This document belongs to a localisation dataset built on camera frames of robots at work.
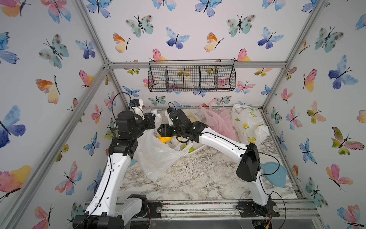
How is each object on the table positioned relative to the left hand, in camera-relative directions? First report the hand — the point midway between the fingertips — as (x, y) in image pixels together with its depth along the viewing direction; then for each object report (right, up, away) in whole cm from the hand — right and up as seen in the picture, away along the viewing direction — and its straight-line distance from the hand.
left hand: (156, 111), depth 71 cm
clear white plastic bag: (-1, -22, +5) cm, 23 cm away
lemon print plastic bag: (+58, -8, +29) cm, 65 cm away
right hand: (+1, -8, +6) cm, 10 cm away
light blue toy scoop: (-19, -31, +20) cm, 41 cm away
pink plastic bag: (+35, -3, +23) cm, 42 cm away
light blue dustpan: (+69, -38, +14) cm, 80 cm away
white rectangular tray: (+19, -1, +37) cm, 42 cm away
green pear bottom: (+18, -22, +20) cm, 35 cm away
